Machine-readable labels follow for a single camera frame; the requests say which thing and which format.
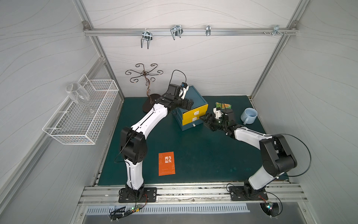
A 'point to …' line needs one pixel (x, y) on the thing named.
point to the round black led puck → (271, 209)
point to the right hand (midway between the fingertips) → (201, 118)
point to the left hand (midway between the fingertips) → (188, 100)
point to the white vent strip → (128, 209)
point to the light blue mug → (249, 115)
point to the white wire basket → (72, 124)
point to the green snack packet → (218, 105)
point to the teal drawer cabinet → (198, 101)
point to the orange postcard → (166, 164)
